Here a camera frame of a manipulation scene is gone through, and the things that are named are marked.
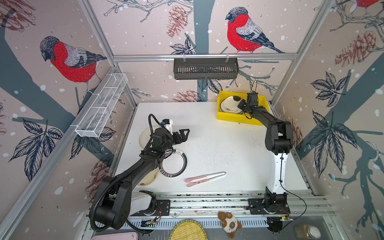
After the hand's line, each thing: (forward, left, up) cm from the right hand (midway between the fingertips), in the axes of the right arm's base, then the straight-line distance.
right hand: (240, 104), depth 107 cm
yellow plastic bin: (-16, +1, +2) cm, 16 cm away
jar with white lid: (-73, -17, -2) cm, 75 cm away
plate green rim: (-44, +43, -9) cm, 62 cm away
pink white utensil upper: (-48, +18, -11) cm, 52 cm away
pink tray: (-78, +61, -7) cm, 100 cm away
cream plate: (-53, +57, -8) cm, 78 cm away
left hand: (-32, +38, +9) cm, 50 cm away
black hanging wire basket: (+16, +26, +20) cm, 36 cm away
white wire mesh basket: (-26, +82, +24) cm, 89 cm away
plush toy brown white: (-72, +14, -7) cm, 73 cm away
